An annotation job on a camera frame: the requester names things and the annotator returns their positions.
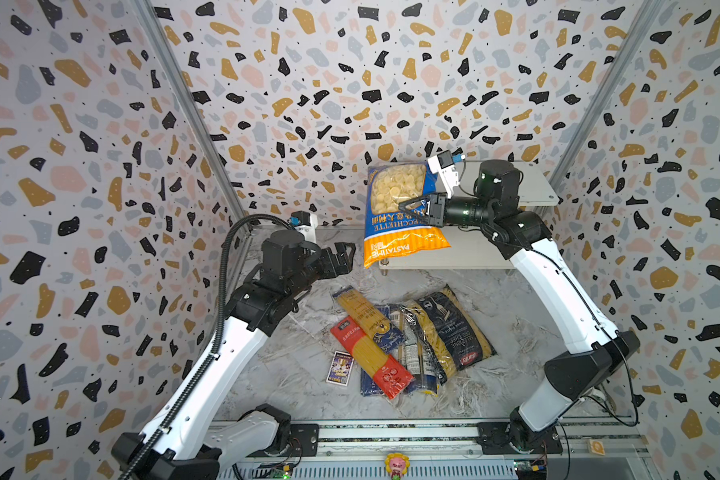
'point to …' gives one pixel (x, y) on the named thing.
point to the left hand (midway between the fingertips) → (340, 243)
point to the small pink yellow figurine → (396, 464)
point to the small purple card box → (340, 368)
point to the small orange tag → (597, 447)
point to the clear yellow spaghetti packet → (415, 354)
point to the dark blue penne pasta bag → (452, 338)
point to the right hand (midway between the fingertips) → (399, 201)
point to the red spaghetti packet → (390, 376)
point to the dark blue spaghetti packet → (392, 342)
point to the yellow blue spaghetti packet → (369, 318)
